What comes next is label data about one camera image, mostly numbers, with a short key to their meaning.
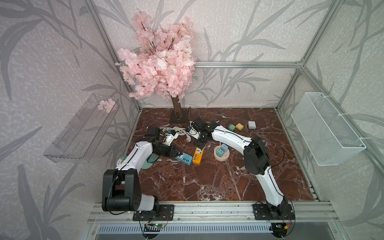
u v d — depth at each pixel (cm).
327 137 62
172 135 79
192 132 85
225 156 91
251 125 109
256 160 55
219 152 89
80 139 68
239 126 108
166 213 74
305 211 75
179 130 101
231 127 108
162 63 59
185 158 91
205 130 69
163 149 74
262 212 73
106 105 77
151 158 72
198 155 91
